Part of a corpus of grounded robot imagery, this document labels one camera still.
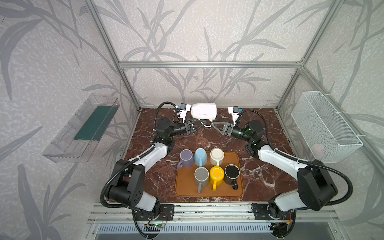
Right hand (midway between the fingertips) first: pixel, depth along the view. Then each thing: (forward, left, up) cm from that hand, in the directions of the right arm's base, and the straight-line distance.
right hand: (213, 121), depth 70 cm
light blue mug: (-7, +6, -24) cm, 26 cm away
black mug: (-17, -10, -23) cm, 30 cm away
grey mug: (-18, +6, -22) cm, 29 cm away
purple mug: (-8, +14, -25) cm, 30 cm away
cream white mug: (-7, -3, -25) cm, 26 cm away
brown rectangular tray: (-20, +15, -35) cm, 43 cm away
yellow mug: (-19, -2, -22) cm, 29 cm away
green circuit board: (-39, +27, -32) cm, 56 cm away
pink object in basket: (-10, -52, -12) cm, 54 cm away
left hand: (-1, +3, 0) cm, 3 cm away
